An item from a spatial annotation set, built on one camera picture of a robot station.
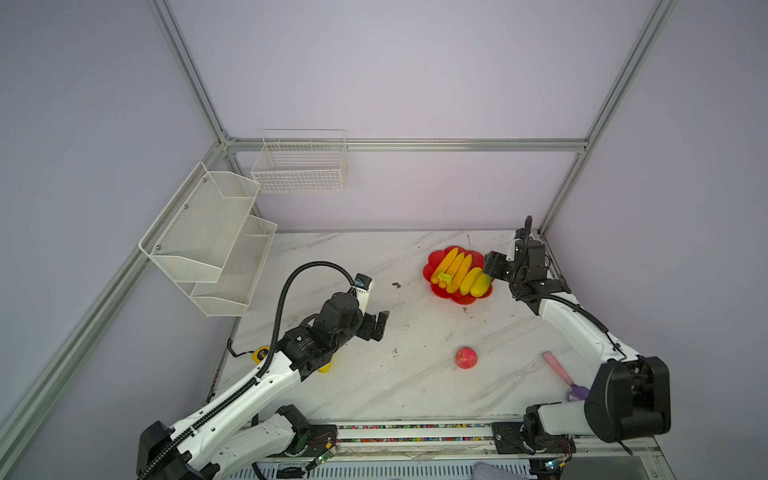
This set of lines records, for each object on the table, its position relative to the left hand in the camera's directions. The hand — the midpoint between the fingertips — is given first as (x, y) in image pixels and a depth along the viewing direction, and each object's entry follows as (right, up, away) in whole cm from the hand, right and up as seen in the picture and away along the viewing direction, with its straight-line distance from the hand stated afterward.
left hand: (369, 309), depth 75 cm
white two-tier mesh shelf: (-48, +18, +10) cm, 52 cm away
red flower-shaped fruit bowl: (+22, +13, +32) cm, 42 cm away
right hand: (+35, +14, +11) cm, 39 cm away
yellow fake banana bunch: (+27, +9, +29) cm, 41 cm away
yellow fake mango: (+32, +6, +26) cm, 42 cm away
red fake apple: (+27, -15, +6) cm, 31 cm away
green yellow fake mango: (+35, +4, +22) cm, 42 cm away
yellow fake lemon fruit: (-6, -7, -21) cm, 23 cm away
